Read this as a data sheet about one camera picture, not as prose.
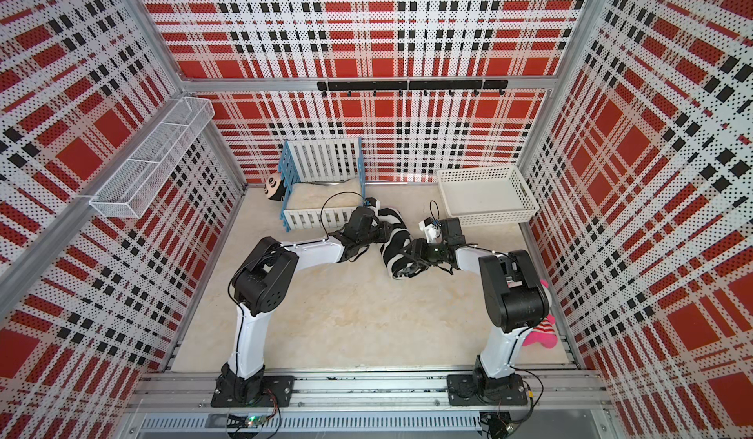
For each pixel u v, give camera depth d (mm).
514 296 493
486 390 659
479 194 1223
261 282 552
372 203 904
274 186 1108
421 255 840
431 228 907
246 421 691
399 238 940
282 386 746
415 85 887
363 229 796
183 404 718
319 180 1254
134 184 710
